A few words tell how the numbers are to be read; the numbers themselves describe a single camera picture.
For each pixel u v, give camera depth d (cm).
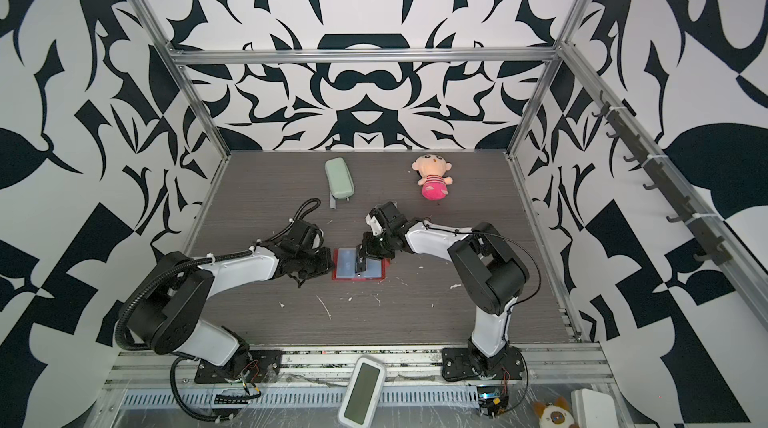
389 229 74
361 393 68
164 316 44
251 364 71
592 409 66
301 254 72
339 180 108
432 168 108
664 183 55
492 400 71
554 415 66
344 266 91
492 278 48
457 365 74
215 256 51
